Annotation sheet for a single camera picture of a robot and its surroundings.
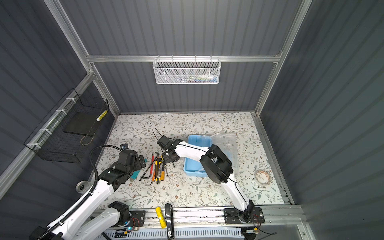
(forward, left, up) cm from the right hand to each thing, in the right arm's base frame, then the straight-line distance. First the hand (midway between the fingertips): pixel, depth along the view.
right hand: (171, 158), depth 95 cm
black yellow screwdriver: (-10, +4, +1) cm, 11 cm away
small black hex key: (-15, +9, 0) cm, 18 cm away
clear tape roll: (-12, -55, -2) cm, 57 cm away
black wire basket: (-2, +46, +30) cm, 55 cm away
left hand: (-7, +18, +12) cm, 22 cm away
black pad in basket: (+7, +43, +28) cm, 52 cm away
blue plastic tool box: (+12, -38, -1) cm, 39 cm away
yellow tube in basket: (+12, +35, +28) cm, 47 cm away
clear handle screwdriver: (-6, +3, 0) cm, 6 cm away
